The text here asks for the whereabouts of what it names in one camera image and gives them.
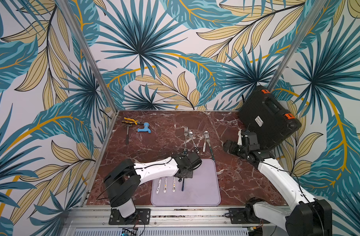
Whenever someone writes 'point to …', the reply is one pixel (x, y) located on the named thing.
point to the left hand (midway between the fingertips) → (185, 174)
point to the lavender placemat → (203, 189)
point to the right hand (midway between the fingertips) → (231, 145)
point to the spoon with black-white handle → (191, 134)
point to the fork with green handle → (207, 136)
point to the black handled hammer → (127, 135)
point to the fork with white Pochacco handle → (159, 186)
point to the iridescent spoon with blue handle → (182, 190)
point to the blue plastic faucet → (146, 125)
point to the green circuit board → (129, 231)
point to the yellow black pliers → (136, 122)
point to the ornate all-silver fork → (186, 132)
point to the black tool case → (261, 112)
